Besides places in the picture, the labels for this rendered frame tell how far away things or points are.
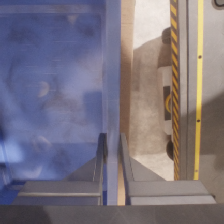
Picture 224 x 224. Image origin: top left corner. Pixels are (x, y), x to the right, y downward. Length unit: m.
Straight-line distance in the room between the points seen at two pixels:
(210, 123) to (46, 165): 0.41
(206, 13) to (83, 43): 0.30
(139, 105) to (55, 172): 0.53
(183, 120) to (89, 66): 0.30
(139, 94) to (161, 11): 0.34
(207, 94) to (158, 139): 0.43
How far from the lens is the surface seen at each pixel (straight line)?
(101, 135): 0.15
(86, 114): 0.25
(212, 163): 0.56
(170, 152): 0.74
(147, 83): 0.73
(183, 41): 0.42
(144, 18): 0.74
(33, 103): 0.26
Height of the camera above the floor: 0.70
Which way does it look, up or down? 73 degrees down
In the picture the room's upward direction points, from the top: 178 degrees clockwise
